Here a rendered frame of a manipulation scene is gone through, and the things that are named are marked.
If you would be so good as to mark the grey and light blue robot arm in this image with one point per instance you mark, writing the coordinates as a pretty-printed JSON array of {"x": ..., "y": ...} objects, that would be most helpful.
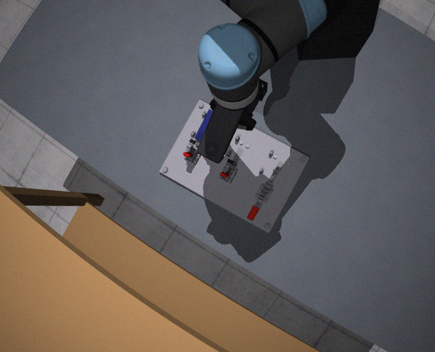
[{"x": 233, "y": 56}]

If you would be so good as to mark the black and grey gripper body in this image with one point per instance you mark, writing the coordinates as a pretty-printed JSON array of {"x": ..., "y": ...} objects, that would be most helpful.
[{"x": 248, "y": 112}]

